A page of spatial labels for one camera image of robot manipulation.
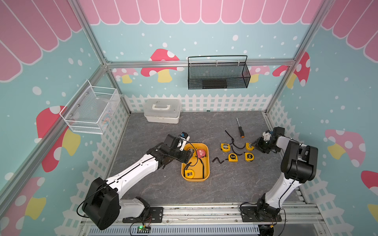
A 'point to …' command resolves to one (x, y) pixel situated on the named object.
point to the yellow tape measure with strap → (232, 157)
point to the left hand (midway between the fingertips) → (186, 154)
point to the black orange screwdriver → (240, 130)
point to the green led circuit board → (141, 229)
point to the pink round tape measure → (201, 153)
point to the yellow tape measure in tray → (189, 173)
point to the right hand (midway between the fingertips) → (254, 144)
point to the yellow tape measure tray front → (249, 146)
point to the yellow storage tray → (197, 169)
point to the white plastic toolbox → (162, 110)
